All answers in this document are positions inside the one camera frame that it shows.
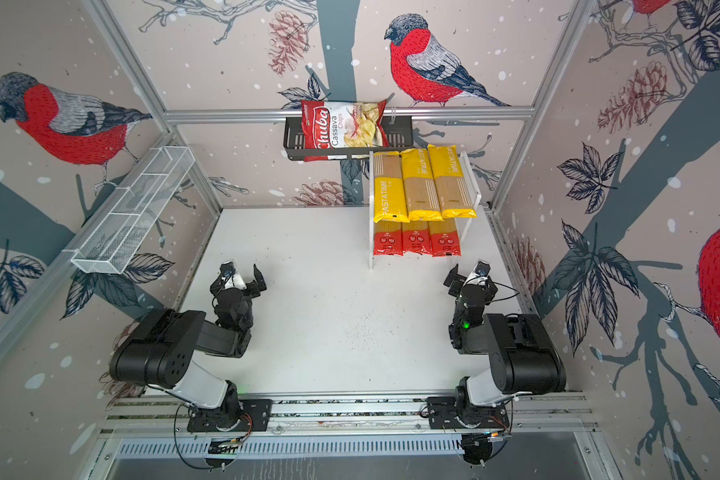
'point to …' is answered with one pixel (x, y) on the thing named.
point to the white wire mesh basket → (114, 240)
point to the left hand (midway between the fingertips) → (236, 269)
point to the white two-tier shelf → (371, 203)
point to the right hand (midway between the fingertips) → (469, 273)
